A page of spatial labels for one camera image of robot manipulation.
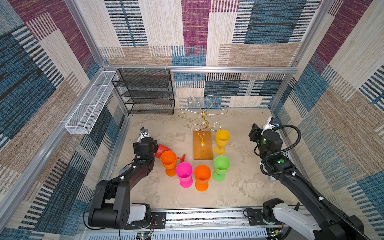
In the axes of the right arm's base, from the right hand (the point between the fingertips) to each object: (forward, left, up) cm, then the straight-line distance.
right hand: (258, 127), depth 77 cm
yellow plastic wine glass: (+2, +16, -12) cm, 21 cm away
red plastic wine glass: (-2, +52, -14) cm, 54 cm away
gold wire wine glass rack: (+6, +27, -16) cm, 32 cm away
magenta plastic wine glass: (-15, +39, -18) cm, 45 cm away
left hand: (+4, +62, -12) cm, 63 cm away
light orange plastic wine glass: (-7, +48, -17) cm, 51 cm away
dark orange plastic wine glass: (-17, +29, -15) cm, 37 cm away
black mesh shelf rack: (+42, +66, -8) cm, 79 cm away
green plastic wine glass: (-11, +18, -18) cm, 28 cm away
